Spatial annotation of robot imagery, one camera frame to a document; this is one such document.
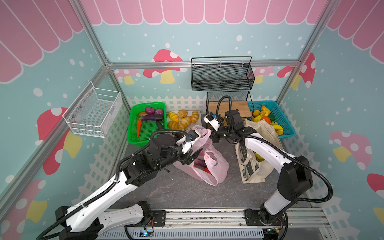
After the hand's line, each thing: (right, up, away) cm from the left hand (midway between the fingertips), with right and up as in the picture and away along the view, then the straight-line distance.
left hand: (193, 144), depth 63 cm
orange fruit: (+51, +13, +43) cm, 68 cm away
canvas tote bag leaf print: (+31, -14, +12) cm, 36 cm away
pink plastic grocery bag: (+7, -9, -4) cm, 12 cm away
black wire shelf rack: (+34, +26, +46) cm, 63 cm away
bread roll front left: (-16, +9, +46) cm, 49 cm away
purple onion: (-34, +20, +49) cm, 63 cm away
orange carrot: (-41, +7, +46) cm, 63 cm away
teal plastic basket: (+62, +13, +45) cm, 78 cm away
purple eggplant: (-32, +15, +49) cm, 60 cm away
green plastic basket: (-35, +7, +49) cm, 61 cm away
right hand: (+4, +5, +17) cm, 18 cm away
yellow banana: (+58, +7, +40) cm, 71 cm away
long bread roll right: (0, +16, +52) cm, 54 cm away
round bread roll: (-10, +19, +53) cm, 57 cm away
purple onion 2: (-27, +20, +50) cm, 61 cm away
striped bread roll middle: (-7, +11, +47) cm, 49 cm away
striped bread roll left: (-17, +16, +53) cm, 58 cm away
